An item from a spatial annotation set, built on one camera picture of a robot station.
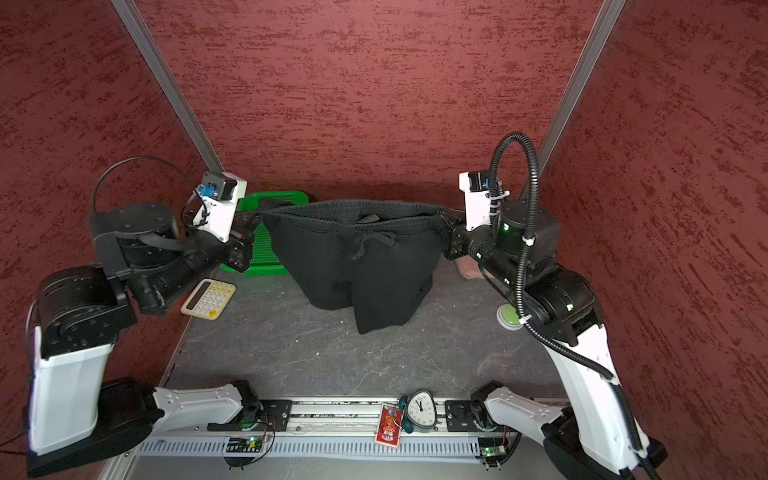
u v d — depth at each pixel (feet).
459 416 2.45
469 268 3.26
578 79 2.72
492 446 2.33
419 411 2.37
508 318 2.94
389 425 2.34
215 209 1.21
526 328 1.11
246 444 2.32
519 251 1.11
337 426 2.40
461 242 1.51
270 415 2.41
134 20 2.35
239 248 1.34
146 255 0.99
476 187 1.39
